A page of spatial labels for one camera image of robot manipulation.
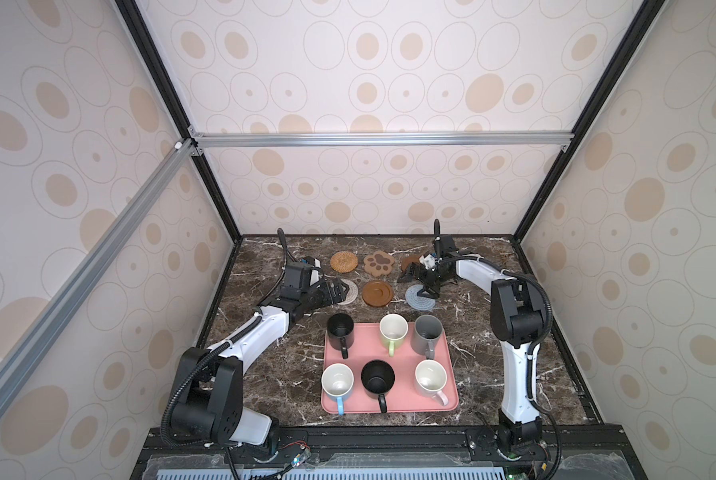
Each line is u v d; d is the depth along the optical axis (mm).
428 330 857
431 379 822
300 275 677
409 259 1140
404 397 814
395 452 731
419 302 1007
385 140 919
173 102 816
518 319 584
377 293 1029
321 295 780
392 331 897
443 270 821
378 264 1113
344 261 1129
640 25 689
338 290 791
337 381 827
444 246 859
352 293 1029
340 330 897
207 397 423
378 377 828
